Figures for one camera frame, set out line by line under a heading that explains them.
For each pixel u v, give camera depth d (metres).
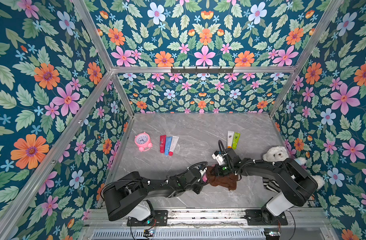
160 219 0.74
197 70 0.93
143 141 1.01
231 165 0.72
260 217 0.66
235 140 1.02
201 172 0.76
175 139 1.05
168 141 1.02
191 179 0.65
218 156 0.84
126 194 0.48
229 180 0.80
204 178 0.86
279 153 0.85
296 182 0.45
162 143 1.01
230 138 1.04
